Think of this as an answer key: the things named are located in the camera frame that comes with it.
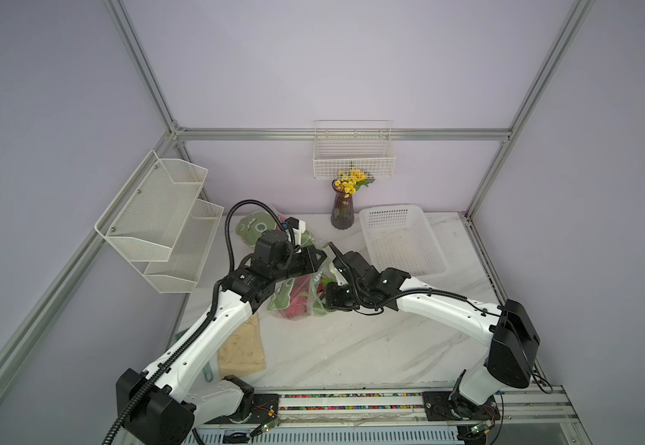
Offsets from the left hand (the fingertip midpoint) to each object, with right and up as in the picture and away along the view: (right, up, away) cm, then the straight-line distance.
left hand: (325, 258), depth 73 cm
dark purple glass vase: (+6, +16, +36) cm, 40 cm away
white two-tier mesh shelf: (-49, +11, +6) cm, 50 cm away
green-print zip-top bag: (-14, -13, +10) cm, 22 cm away
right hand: (-1, -14, +5) cm, 15 cm away
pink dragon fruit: (-8, -12, +5) cm, 15 cm away
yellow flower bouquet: (+9, +26, +25) cm, 38 cm away
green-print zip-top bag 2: (-29, +10, +31) cm, 43 cm away
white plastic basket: (+31, +6, +39) cm, 50 cm away
